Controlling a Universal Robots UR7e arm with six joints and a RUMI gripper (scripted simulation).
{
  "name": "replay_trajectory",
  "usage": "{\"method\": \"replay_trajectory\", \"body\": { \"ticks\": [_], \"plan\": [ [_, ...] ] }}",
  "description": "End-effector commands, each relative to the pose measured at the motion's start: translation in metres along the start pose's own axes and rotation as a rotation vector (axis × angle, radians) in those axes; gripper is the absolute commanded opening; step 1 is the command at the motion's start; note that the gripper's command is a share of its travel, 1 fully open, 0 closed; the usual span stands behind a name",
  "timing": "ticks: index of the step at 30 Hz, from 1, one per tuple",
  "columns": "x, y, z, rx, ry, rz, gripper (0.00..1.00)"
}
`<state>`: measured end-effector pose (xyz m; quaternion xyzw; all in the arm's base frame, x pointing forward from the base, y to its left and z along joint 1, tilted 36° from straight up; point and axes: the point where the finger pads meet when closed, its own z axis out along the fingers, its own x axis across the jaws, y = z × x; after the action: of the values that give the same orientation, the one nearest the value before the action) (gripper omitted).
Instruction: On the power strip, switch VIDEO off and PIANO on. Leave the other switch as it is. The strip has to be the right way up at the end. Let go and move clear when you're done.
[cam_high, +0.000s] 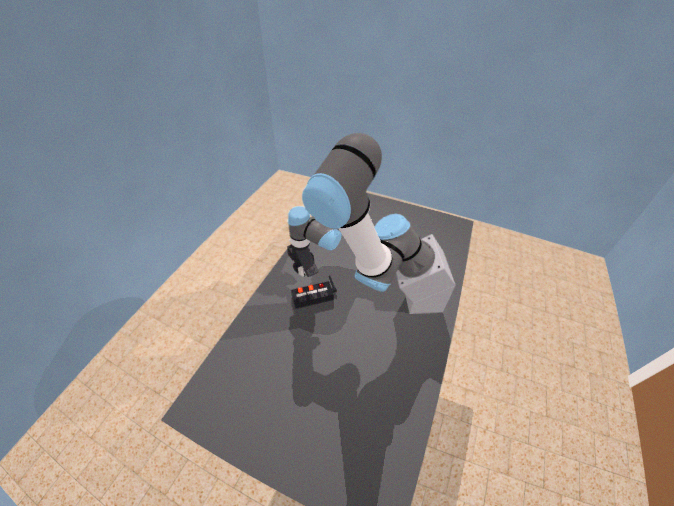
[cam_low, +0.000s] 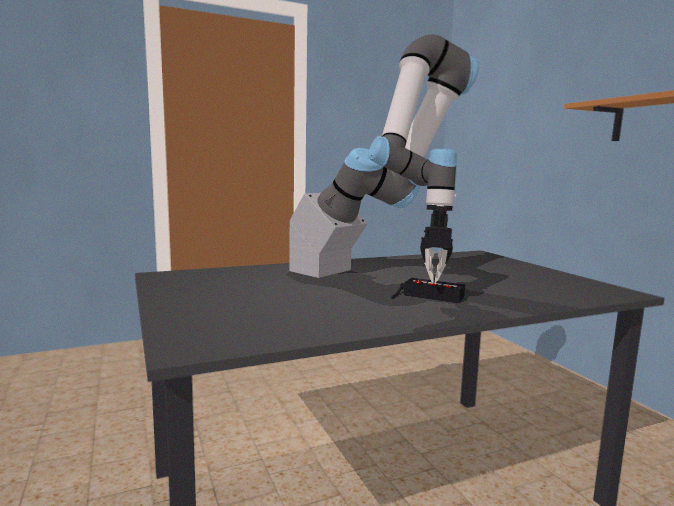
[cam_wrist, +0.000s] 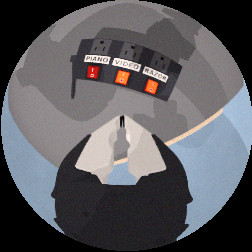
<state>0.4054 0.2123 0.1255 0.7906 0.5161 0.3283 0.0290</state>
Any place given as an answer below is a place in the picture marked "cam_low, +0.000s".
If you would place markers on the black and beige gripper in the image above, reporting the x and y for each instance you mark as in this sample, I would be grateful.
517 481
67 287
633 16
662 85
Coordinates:
437 238

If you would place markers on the black power strip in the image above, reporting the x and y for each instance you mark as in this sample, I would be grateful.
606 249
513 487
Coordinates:
444 291

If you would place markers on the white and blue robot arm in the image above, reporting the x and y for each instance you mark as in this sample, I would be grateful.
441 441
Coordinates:
403 144

